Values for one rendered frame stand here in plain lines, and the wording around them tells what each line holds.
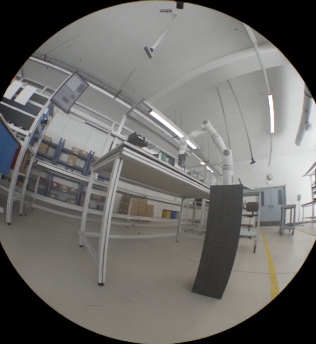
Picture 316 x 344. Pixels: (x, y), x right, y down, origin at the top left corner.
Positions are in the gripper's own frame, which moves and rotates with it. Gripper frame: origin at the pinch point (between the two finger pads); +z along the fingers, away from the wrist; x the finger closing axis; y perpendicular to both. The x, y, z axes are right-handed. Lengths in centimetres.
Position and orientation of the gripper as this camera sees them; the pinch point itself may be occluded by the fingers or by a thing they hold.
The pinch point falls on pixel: (182, 172)
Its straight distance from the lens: 117.1
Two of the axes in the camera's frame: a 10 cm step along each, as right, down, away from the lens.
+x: -6.2, -3.2, -7.2
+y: -7.7, 0.7, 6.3
